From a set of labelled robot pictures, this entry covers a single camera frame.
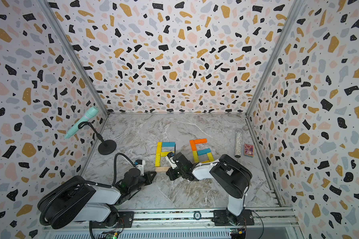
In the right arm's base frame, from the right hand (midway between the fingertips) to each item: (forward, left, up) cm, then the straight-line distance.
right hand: (169, 173), depth 89 cm
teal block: (+16, -21, -2) cm, 27 cm away
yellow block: (+8, +8, 0) cm, 12 cm away
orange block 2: (+21, -14, -1) cm, 25 cm away
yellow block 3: (+17, +9, +1) cm, 19 cm away
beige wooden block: (+2, +5, +1) cm, 5 cm away
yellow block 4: (+11, -25, 0) cm, 28 cm away
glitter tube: (+21, -45, +1) cm, 50 cm away
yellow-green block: (+12, -16, -1) cm, 20 cm away
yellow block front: (+9, -22, -2) cm, 24 cm away
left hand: (-1, +5, +1) cm, 6 cm away
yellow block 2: (+13, +5, 0) cm, 14 cm away
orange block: (+24, -19, -1) cm, 31 cm away
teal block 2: (+21, +3, 0) cm, 21 cm away
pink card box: (+18, -51, -1) cm, 54 cm away
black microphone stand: (+16, +44, +2) cm, 47 cm away
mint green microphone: (+17, +38, +33) cm, 54 cm away
